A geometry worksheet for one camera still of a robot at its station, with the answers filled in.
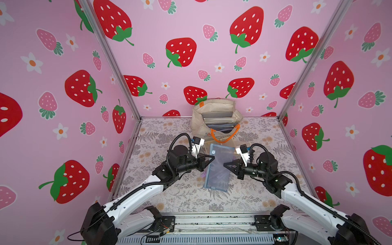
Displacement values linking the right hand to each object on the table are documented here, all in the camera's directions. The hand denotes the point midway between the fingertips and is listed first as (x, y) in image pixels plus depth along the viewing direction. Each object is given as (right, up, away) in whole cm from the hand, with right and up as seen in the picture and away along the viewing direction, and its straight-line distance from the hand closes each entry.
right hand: (223, 168), depth 70 cm
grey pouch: (+2, +27, +33) cm, 43 cm away
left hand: (-4, +5, 0) cm, 6 cm away
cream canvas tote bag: (-1, +16, +27) cm, 32 cm away
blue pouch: (-3, -4, +3) cm, 5 cm away
